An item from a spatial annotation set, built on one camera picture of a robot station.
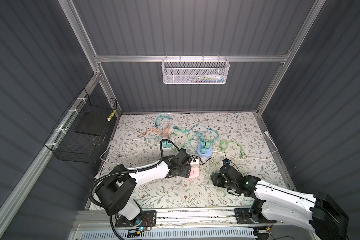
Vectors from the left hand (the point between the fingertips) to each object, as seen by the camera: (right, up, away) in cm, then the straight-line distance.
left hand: (183, 169), depth 88 cm
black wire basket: (-50, +22, -15) cm, 56 cm away
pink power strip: (+7, -2, -1) cm, 7 cm away
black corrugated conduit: (-34, -17, -18) cm, 42 cm away
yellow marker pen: (-40, +32, -6) cm, 51 cm away
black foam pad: (-48, +27, -9) cm, 56 cm away
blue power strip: (+16, +8, +7) cm, 20 cm away
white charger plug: (+8, +5, -3) cm, 10 cm away
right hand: (+18, -5, -4) cm, 19 cm away
